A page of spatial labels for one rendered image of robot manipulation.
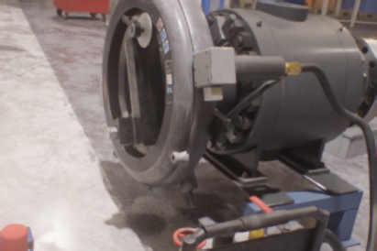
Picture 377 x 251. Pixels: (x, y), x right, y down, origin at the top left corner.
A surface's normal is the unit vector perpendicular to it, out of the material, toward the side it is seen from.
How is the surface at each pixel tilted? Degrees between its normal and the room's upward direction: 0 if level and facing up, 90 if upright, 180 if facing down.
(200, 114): 87
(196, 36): 51
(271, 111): 95
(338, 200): 90
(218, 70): 67
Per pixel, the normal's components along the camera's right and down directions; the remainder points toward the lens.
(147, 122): 0.48, -0.12
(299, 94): 0.48, 0.26
